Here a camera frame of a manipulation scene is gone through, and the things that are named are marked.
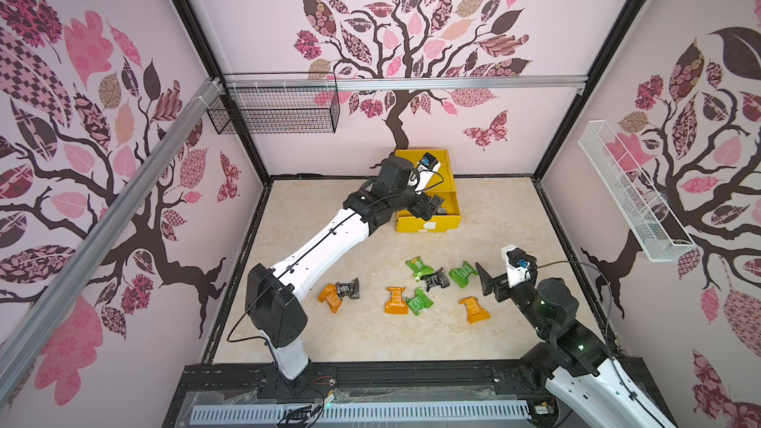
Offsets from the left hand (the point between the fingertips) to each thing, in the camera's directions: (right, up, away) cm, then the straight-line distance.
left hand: (424, 194), depth 77 cm
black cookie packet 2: (-21, -29, +11) cm, 38 cm away
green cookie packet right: (+14, -25, +15) cm, 33 cm away
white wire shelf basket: (+58, -8, -3) cm, 59 cm away
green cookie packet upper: (0, -24, +16) cm, 28 cm away
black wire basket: (-65, +43, +65) cm, 102 cm away
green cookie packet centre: (0, -32, +9) cm, 33 cm away
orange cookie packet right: (+16, -35, +8) cm, 40 cm away
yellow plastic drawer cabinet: (-4, -8, +8) cm, 12 cm away
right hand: (+18, -17, -3) cm, 25 cm away
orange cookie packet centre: (-7, -33, +9) cm, 35 cm away
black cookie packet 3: (+6, -26, +14) cm, 30 cm away
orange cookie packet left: (-27, -31, +11) cm, 42 cm away
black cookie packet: (+7, -5, +13) cm, 15 cm away
